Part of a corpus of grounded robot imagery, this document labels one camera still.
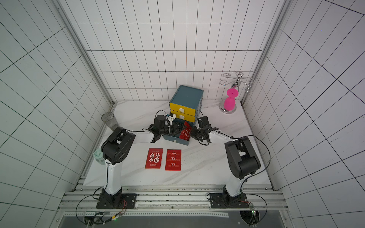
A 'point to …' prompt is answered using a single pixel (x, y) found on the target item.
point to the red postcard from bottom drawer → (186, 133)
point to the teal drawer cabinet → (189, 97)
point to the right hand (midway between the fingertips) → (190, 130)
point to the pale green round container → (98, 155)
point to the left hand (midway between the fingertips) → (184, 130)
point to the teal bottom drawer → (176, 137)
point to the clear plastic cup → (109, 118)
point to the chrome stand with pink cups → (228, 105)
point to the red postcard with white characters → (154, 158)
